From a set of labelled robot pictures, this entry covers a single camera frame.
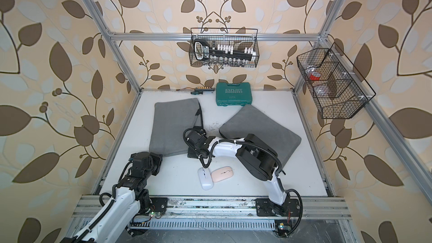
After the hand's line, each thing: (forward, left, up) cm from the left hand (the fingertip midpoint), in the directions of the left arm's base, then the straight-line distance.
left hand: (161, 152), depth 87 cm
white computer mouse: (-12, -24, -2) cm, 27 cm away
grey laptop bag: (+23, +1, -4) cm, 24 cm away
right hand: (+1, -15, -4) cm, 15 cm away
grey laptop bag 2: (+22, -50, -1) cm, 54 cm away
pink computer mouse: (-10, -32, -2) cm, 34 cm away
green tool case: (+41, -39, +2) cm, 57 cm away
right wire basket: (+20, -85, +32) cm, 92 cm away
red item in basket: (+27, -76, +29) cm, 86 cm away
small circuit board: (-32, -58, -5) cm, 67 cm away
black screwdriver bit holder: (+49, -19, -2) cm, 53 cm away
